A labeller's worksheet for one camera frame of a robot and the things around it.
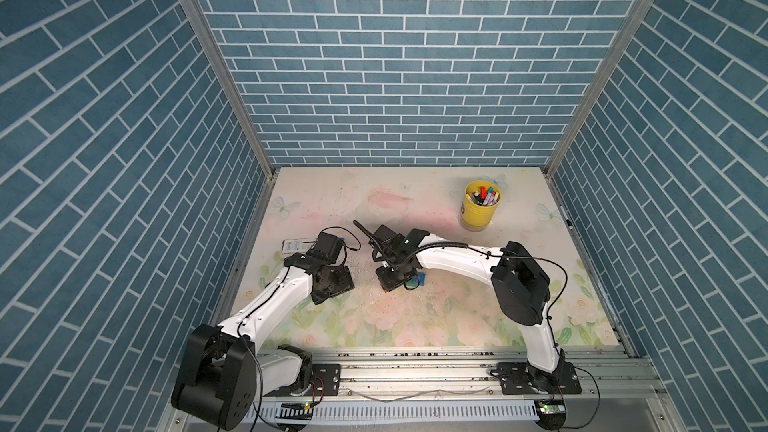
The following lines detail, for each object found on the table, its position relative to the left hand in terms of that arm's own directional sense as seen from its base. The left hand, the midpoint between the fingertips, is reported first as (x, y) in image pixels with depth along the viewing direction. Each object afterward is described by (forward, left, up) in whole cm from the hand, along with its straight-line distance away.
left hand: (350, 287), depth 85 cm
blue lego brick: (+4, -21, -2) cm, 22 cm away
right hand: (+1, -11, -1) cm, 11 cm away
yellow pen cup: (+28, -41, +6) cm, 50 cm away
